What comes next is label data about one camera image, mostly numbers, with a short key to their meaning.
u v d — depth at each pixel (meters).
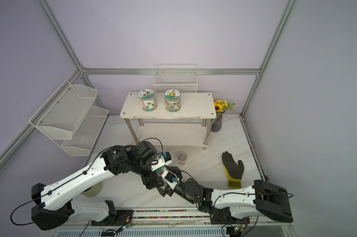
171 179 0.55
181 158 0.88
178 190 0.61
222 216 0.73
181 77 0.93
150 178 0.56
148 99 0.69
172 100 0.69
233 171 0.88
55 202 0.38
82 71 0.91
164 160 0.58
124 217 0.73
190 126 1.08
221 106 0.90
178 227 0.72
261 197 0.47
